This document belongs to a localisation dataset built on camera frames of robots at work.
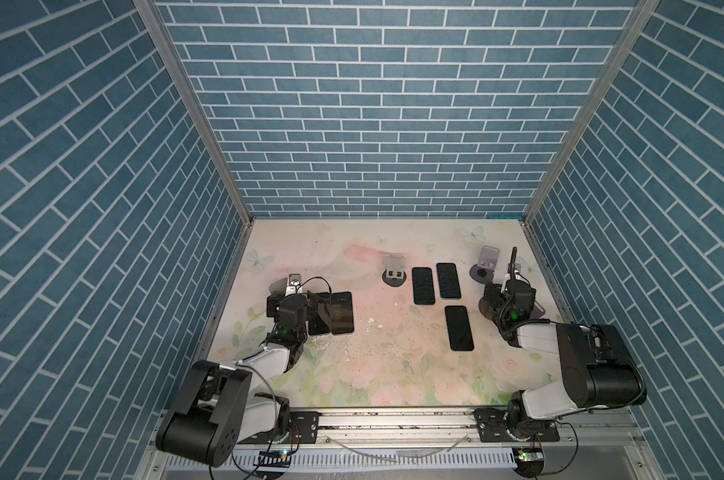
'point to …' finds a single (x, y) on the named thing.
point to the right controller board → (530, 456)
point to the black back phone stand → (395, 274)
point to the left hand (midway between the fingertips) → (293, 291)
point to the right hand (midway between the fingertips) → (508, 281)
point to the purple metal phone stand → (483, 271)
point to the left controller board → (273, 458)
